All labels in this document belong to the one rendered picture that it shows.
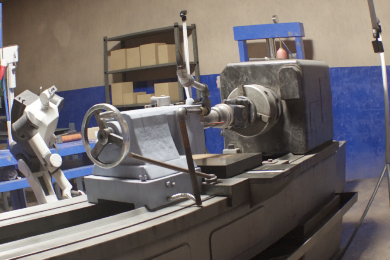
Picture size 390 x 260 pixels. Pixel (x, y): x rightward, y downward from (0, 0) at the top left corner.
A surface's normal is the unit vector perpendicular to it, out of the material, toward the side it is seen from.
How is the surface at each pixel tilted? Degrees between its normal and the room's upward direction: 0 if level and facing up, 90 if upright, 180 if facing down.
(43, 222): 90
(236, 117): 90
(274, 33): 90
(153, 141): 70
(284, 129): 90
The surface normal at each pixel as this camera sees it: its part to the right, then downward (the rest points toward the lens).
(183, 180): 0.84, -0.04
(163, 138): 0.77, -0.36
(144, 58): -0.52, 0.08
